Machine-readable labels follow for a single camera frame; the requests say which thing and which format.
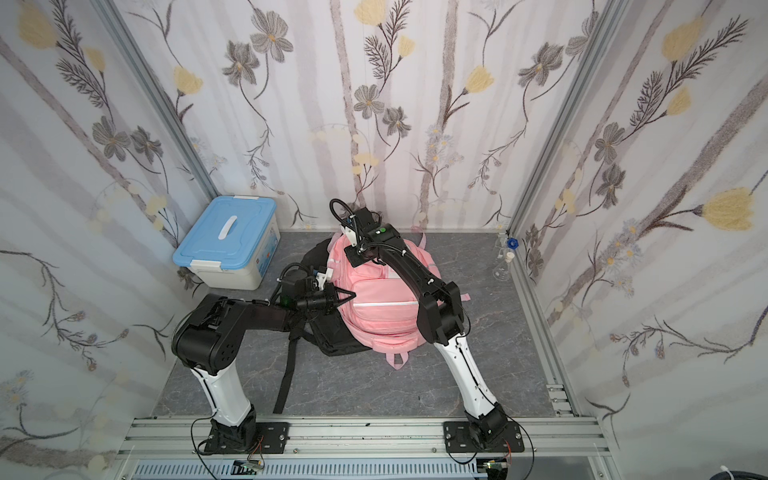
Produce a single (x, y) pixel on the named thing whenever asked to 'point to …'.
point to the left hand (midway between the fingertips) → (356, 293)
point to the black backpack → (327, 330)
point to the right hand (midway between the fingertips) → (359, 245)
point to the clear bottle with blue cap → (502, 273)
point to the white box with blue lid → (234, 244)
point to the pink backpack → (383, 314)
